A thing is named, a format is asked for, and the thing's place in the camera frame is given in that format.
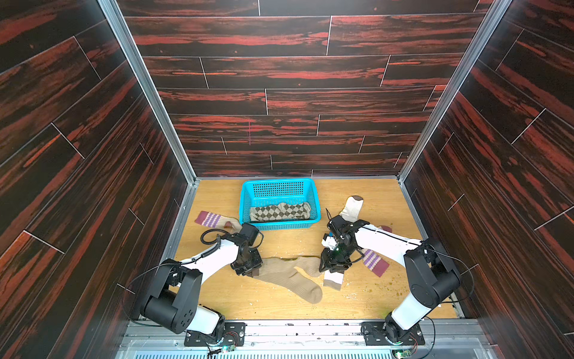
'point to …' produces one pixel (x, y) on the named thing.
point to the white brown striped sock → (353, 206)
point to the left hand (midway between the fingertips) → (260, 267)
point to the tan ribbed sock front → (286, 273)
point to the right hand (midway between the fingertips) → (328, 268)
